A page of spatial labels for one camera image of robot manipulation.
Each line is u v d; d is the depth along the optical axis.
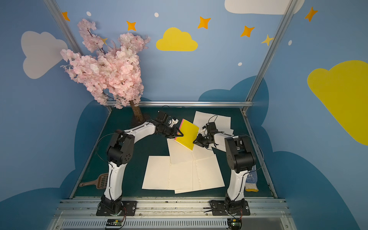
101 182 0.83
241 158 0.52
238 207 0.68
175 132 0.89
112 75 0.61
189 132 1.07
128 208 0.76
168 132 0.88
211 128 0.83
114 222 0.72
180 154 0.95
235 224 0.73
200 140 0.91
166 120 0.87
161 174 0.86
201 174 0.87
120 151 0.57
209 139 0.78
